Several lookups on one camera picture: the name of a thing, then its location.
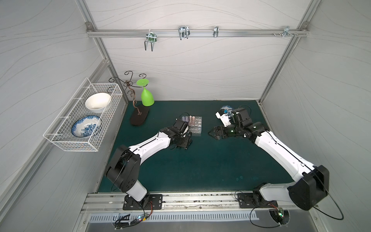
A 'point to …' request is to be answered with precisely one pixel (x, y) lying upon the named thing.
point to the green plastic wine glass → (147, 99)
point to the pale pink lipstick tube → (190, 119)
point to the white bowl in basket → (96, 103)
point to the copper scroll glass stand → (139, 116)
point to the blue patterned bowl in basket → (83, 126)
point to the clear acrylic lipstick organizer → (195, 123)
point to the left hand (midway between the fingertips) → (185, 141)
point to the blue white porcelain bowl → (227, 107)
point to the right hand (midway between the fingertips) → (213, 131)
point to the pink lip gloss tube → (193, 119)
